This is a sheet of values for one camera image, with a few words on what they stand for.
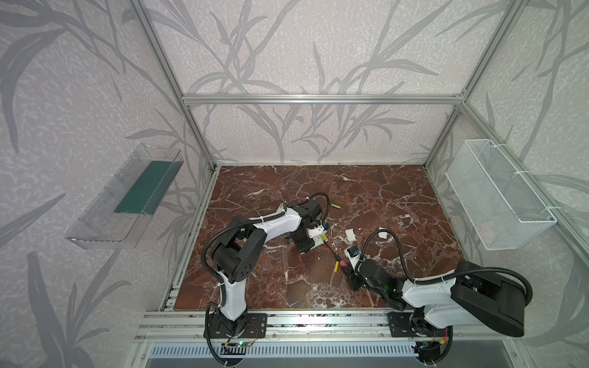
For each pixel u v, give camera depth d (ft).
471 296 1.48
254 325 2.40
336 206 3.43
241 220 1.73
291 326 2.47
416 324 2.14
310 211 2.51
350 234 3.15
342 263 2.83
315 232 2.72
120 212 2.11
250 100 5.76
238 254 1.61
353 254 2.48
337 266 2.84
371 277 2.13
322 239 3.06
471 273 1.55
